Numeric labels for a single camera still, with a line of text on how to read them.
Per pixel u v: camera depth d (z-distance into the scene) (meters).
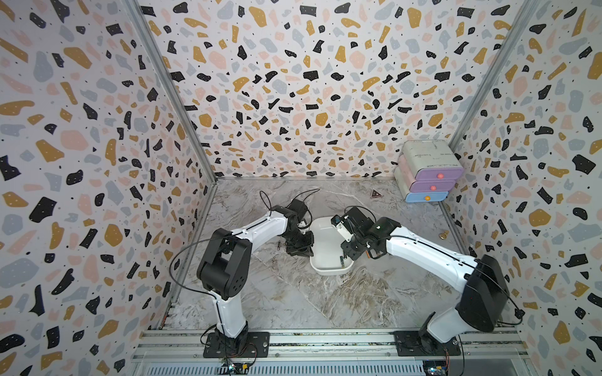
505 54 0.80
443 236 1.00
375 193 1.17
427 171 0.98
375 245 0.58
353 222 0.64
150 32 0.74
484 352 0.74
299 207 0.76
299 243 0.78
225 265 0.49
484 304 0.42
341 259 0.91
